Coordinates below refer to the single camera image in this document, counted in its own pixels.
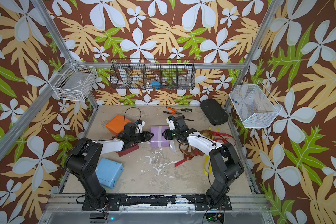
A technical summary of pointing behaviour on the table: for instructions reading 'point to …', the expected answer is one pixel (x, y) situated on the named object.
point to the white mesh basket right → (255, 107)
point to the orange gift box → (116, 124)
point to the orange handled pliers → (175, 112)
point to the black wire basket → (153, 73)
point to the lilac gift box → (154, 140)
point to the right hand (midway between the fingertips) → (164, 132)
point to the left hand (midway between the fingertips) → (153, 133)
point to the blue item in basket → (156, 84)
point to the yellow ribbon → (212, 130)
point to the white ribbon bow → (172, 143)
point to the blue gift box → (108, 172)
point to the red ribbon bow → (220, 136)
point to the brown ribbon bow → (189, 151)
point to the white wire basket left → (73, 82)
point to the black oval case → (213, 112)
